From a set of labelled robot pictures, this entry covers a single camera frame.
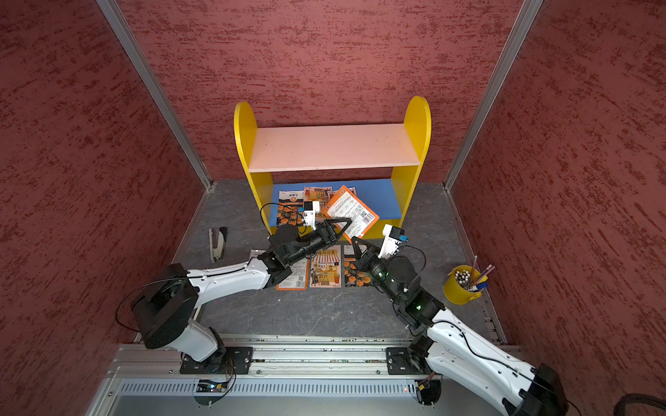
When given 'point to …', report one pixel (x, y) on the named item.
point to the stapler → (217, 243)
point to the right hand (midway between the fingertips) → (348, 245)
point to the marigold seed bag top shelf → (354, 277)
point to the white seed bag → (255, 252)
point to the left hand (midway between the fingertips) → (351, 228)
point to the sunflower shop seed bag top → (325, 268)
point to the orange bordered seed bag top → (298, 280)
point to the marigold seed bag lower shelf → (288, 207)
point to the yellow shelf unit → (359, 175)
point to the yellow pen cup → (463, 285)
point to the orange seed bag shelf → (362, 216)
